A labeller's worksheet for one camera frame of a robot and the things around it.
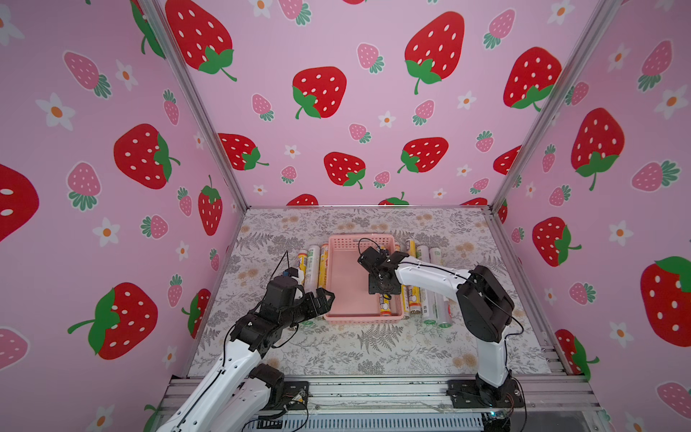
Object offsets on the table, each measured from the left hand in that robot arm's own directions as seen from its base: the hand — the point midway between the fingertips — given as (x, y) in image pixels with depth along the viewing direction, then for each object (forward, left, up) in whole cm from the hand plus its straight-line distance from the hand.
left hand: (326, 298), depth 77 cm
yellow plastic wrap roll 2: (+21, +4, -14) cm, 25 cm away
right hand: (+13, -20, -12) cm, 27 cm away
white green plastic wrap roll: (+17, +7, -10) cm, 21 cm away
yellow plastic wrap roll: (+20, +12, -11) cm, 26 cm away
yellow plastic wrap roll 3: (+3, -18, -12) cm, 22 cm away
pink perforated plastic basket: (+15, -6, -15) cm, 22 cm away
